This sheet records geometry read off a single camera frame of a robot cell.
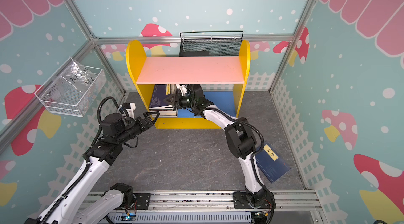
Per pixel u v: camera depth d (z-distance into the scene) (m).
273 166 0.83
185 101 0.78
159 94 0.87
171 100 0.83
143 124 0.64
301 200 0.76
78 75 0.73
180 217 0.71
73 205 0.40
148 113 0.65
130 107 0.67
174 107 0.85
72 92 0.74
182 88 0.82
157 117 0.69
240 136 0.56
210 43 0.91
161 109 0.83
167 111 0.85
